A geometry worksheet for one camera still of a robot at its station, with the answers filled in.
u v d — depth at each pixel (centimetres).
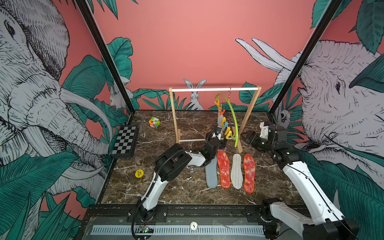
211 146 73
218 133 81
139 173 88
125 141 98
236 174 88
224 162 93
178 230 70
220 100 90
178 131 107
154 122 107
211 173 87
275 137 56
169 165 54
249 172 88
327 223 38
